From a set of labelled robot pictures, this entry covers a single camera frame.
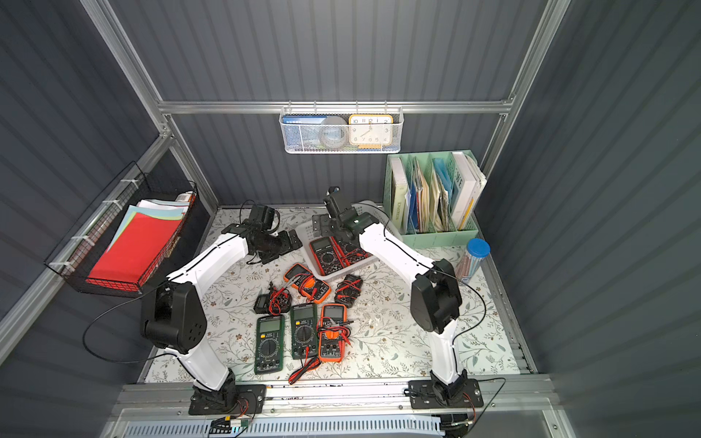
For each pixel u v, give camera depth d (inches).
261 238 27.6
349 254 39.2
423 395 28.8
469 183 36.2
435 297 19.9
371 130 34.7
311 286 35.9
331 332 31.7
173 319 18.4
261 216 28.3
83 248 24.7
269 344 31.9
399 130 33.4
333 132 35.4
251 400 29.0
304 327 33.3
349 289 36.0
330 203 26.7
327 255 39.3
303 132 36.0
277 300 34.5
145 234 29.4
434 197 37.8
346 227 25.6
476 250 32.0
